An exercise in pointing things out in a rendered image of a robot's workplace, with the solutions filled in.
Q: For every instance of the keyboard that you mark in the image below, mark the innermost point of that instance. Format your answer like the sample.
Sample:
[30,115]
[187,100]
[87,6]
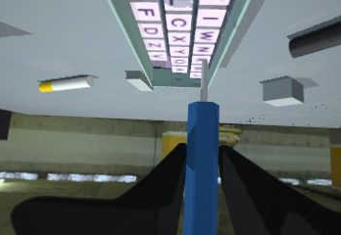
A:
[170,38]

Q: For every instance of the blue stylus with grey tip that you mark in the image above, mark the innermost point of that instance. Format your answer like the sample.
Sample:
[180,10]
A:
[202,164]

